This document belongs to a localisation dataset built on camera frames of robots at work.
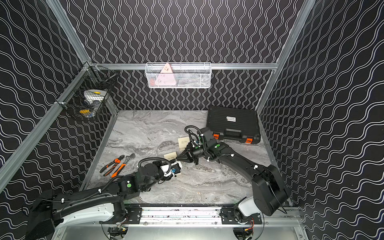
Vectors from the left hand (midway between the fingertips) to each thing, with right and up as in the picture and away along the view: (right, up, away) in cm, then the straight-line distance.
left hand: (173, 156), depth 74 cm
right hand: (+1, 0, 0) cm, 2 cm away
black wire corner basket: (-46, +32, +6) cm, 56 cm away
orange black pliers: (-37, -7, +19) cm, 42 cm away
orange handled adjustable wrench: (-29, -4, +22) cm, 36 cm away
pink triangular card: (-7, +45, +18) cm, 49 cm away
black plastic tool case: (+39, +16, +32) cm, 53 cm away
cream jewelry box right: (+3, +4, +25) cm, 26 cm away
